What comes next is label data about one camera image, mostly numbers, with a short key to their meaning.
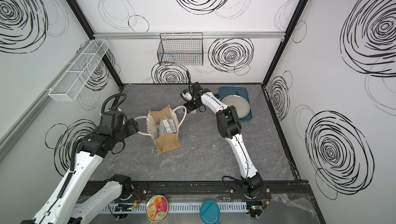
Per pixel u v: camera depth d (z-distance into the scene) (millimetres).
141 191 735
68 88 725
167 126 867
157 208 667
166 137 809
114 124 543
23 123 546
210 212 622
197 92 848
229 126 653
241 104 1080
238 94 1144
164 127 866
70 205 403
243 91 1166
